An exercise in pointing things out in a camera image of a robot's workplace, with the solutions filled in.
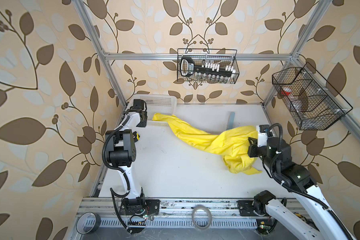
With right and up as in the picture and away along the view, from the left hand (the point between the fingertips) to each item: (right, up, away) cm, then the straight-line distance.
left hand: (146, 115), depth 99 cm
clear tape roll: (+37, -48, -25) cm, 65 cm away
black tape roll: (-20, -52, -28) cm, 63 cm away
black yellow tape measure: (-6, -14, +1) cm, 15 cm away
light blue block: (+60, -5, +12) cm, 62 cm away
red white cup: (+82, +13, -18) cm, 85 cm away
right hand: (+58, -12, -30) cm, 66 cm away
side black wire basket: (+90, +5, -26) cm, 94 cm away
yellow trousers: (+49, -14, -27) cm, 58 cm away
